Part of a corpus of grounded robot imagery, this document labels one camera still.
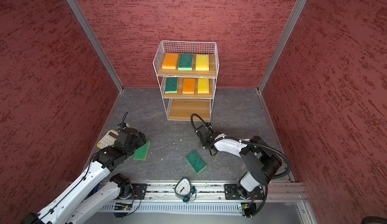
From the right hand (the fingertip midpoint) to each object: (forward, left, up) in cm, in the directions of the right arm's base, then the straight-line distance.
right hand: (205, 146), depth 90 cm
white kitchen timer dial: (-24, +12, +5) cm, 27 cm away
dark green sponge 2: (-9, +6, +2) cm, 11 cm away
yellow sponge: (+26, +1, +26) cm, 37 cm away
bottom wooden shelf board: (+26, +14, +4) cm, 30 cm away
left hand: (-1, +36, +12) cm, 38 cm away
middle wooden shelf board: (+22, +14, +24) cm, 35 cm away
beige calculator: (+5, +60, +3) cm, 60 cm away
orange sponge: (+26, +9, +27) cm, 38 cm away
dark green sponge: (+27, +19, +27) cm, 43 cm away
